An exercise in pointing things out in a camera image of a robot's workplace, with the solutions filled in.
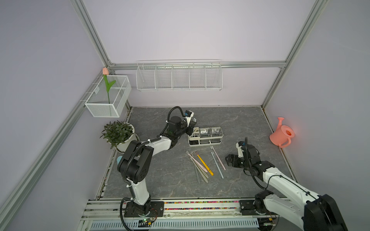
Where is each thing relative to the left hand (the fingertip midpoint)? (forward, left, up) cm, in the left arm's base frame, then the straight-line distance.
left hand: (196, 122), depth 90 cm
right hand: (-20, -20, -11) cm, 30 cm away
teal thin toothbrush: (-15, -10, -15) cm, 24 cm away
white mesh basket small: (+1, +51, +20) cm, 55 cm away
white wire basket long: (+32, +9, +14) cm, 36 cm away
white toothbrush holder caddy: (-6, -3, -6) cm, 9 cm away
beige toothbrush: (-21, 0, -15) cm, 26 cm away
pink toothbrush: (-19, -13, -15) cm, 27 cm away
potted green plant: (-7, +46, +1) cm, 46 cm away
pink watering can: (-11, -55, -7) cm, 56 cm away
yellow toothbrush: (-20, -3, -15) cm, 25 cm away
